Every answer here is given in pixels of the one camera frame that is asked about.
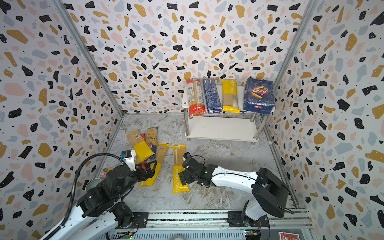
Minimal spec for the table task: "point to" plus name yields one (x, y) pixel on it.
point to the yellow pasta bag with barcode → (142, 149)
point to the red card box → (287, 236)
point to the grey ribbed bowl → (92, 183)
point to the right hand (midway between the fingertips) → (183, 171)
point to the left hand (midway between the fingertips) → (150, 161)
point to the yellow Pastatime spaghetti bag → (230, 102)
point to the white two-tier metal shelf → (244, 126)
